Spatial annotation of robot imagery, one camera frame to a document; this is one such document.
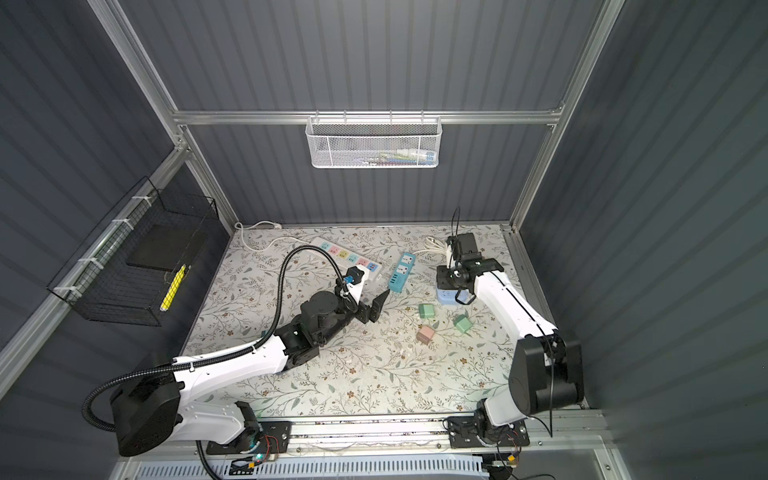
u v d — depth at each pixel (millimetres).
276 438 722
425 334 889
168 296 677
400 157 915
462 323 914
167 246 756
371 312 676
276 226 1225
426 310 940
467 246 677
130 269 721
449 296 968
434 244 1116
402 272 1031
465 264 656
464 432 737
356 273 639
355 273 638
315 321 570
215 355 487
